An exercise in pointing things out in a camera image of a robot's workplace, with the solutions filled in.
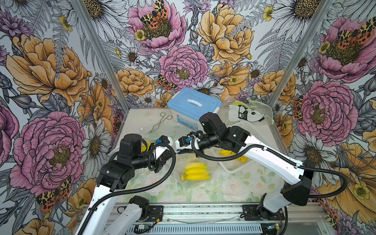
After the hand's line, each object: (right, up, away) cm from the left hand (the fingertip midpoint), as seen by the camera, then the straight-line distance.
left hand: (171, 157), depth 64 cm
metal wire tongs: (-15, +21, +55) cm, 61 cm away
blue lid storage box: (+6, +26, +36) cm, 45 cm away
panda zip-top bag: (+53, +21, +42) cm, 70 cm away
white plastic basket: (+35, -12, +27) cm, 45 cm away
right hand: (+5, +3, -1) cm, 5 cm away
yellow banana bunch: (+11, -12, +17) cm, 24 cm away
